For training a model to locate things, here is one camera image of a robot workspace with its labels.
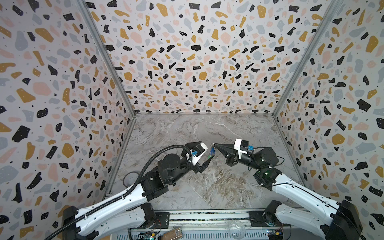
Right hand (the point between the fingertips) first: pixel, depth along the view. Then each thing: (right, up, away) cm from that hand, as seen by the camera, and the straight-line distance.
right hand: (217, 144), depth 59 cm
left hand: (-3, -1, +3) cm, 5 cm away
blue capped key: (-2, -3, +2) cm, 4 cm away
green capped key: (-2, -5, +2) cm, 6 cm away
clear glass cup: (+11, -42, +13) cm, 46 cm away
